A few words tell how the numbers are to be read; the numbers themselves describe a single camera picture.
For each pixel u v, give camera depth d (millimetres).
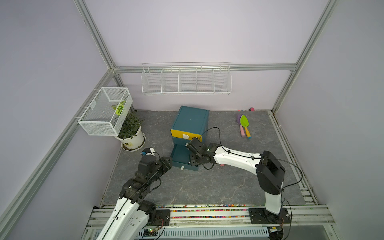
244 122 1140
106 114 844
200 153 651
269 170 474
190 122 860
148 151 692
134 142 940
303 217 742
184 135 813
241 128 1087
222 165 596
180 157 990
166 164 660
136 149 961
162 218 725
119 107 810
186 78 983
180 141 902
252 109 1237
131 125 882
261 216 738
